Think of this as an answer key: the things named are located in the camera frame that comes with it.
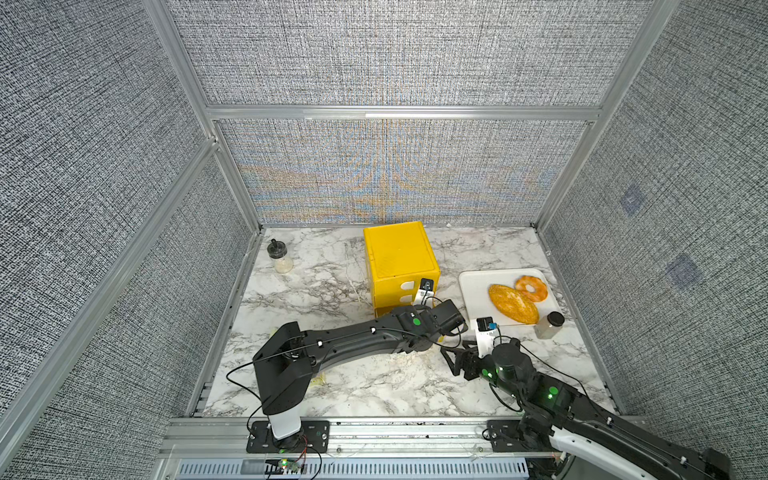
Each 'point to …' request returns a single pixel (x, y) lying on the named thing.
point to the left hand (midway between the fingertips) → (429, 319)
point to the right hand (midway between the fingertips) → (451, 341)
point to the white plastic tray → (475, 284)
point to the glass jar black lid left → (277, 250)
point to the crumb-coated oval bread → (514, 303)
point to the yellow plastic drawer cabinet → (400, 256)
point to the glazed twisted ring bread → (541, 291)
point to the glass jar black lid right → (548, 325)
